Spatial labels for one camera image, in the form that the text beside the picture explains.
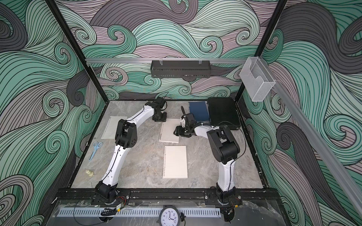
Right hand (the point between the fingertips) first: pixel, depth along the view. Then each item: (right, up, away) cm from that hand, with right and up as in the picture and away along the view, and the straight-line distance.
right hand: (175, 134), depth 98 cm
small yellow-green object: (-49, -20, -18) cm, 56 cm away
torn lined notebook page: (-48, +2, +3) cm, 48 cm away
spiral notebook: (0, -17, -12) cm, 21 cm away
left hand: (-10, +11, +9) cm, 17 cm away
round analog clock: (-2, -34, -32) cm, 47 cm away
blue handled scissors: (-53, -7, -5) cm, 54 cm away
